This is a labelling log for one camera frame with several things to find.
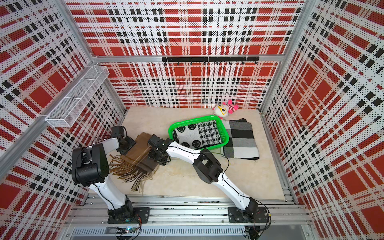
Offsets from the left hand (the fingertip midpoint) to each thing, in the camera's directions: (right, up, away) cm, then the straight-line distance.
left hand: (134, 144), depth 100 cm
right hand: (+17, -8, -10) cm, 21 cm away
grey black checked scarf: (+74, 0, +2) cm, 74 cm away
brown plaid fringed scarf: (+7, -11, -11) cm, 17 cm away
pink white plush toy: (+62, +24, +11) cm, 67 cm away
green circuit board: (+11, -36, -30) cm, 49 cm away
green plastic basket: (+60, +7, -3) cm, 61 cm away
